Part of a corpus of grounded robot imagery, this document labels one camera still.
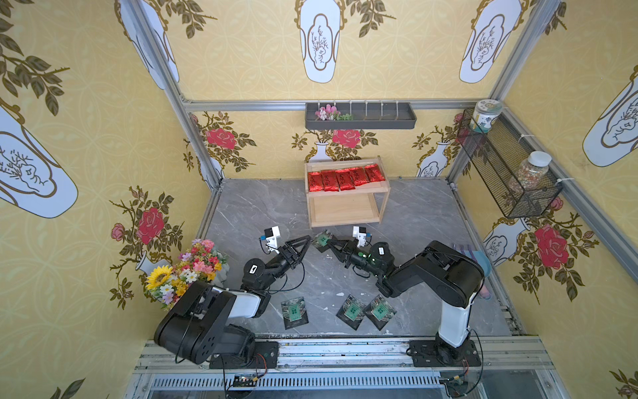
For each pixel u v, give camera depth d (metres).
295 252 0.72
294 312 0.82
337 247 0.82
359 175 0.90
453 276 0.51
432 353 0.73
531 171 0.65
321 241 0.85
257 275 0.63
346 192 0.89
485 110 0.84
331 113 0.88
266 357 0.73
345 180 0.90
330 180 0.90
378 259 0.70
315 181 0.90
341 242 0.83
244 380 0.73
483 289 0.51
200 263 0.75
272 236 0.76
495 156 0.90
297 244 0.77
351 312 0.82
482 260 0.94
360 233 0.85
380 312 0.82
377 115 0.92
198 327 0.44
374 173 0.92
